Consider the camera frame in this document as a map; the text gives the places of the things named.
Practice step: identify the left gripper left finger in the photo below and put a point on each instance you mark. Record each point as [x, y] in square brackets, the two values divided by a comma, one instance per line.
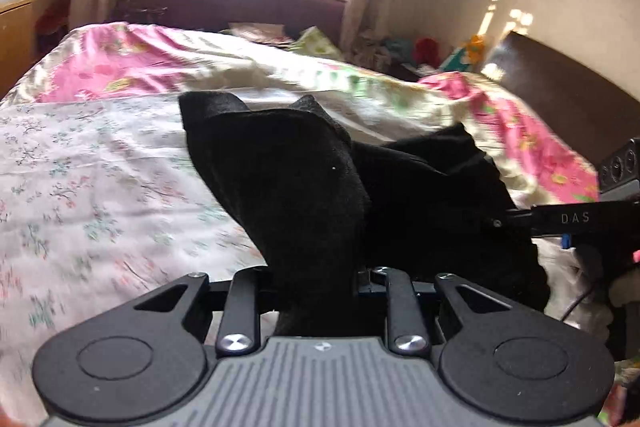
[239, 327]

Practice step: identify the dark wooden bed board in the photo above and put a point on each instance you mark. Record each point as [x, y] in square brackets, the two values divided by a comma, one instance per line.
[590, 114]

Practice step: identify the clutter pile by curtain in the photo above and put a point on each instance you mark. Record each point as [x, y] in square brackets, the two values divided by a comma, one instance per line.
[412, 60]

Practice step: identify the maroon padded headboard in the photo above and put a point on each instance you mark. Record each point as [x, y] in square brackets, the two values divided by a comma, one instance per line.
[215, 15]

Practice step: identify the black pants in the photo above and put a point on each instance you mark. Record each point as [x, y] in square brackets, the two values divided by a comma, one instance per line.
[320, 207]

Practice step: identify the floral bed sheet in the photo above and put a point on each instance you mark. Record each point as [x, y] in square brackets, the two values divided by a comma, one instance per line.
[116, 258]

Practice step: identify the wooden side cabinet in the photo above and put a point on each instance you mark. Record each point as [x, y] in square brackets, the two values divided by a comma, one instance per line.
[17, 42]

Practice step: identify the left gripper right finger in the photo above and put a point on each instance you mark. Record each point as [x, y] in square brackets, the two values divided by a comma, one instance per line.
[390, 309]

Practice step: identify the green patterned pillow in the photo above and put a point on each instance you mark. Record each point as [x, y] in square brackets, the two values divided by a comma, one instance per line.
[313, 42]

